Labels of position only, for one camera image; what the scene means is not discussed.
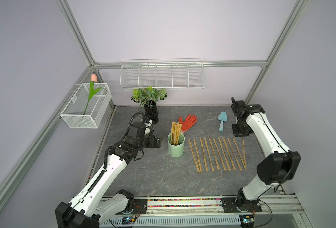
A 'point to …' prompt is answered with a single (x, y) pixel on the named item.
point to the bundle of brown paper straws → (175, 132)
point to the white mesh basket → (72, 112)
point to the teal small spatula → (222, 117)
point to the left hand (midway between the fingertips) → (154, 137)
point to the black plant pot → (151, 111)
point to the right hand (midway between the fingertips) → (243, 133)
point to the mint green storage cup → (176, 150)
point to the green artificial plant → (142, 95)
